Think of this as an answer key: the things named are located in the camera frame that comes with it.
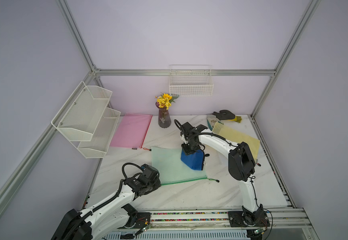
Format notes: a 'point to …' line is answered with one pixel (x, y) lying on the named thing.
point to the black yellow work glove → (225, 114)
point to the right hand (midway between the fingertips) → (187, 154)
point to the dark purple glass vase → (164, 118)
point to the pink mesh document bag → (132, 131)
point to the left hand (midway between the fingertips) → (157, 185)
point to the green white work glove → (211, 119)
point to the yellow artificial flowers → (164, 100)
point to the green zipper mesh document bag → (171, 169)
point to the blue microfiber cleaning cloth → (194, 160)
